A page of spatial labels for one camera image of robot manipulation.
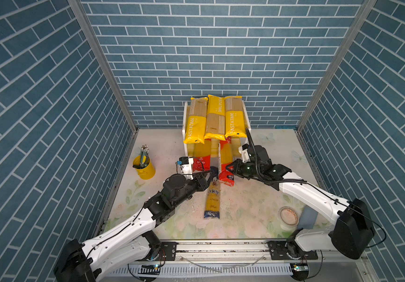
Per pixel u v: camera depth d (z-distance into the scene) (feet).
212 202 2.81
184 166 2.15
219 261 2.37
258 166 1.99
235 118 2.50
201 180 2.08
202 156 2.77
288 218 2.74
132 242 1.94
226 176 2.47
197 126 2.40
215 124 2.47
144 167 2.92
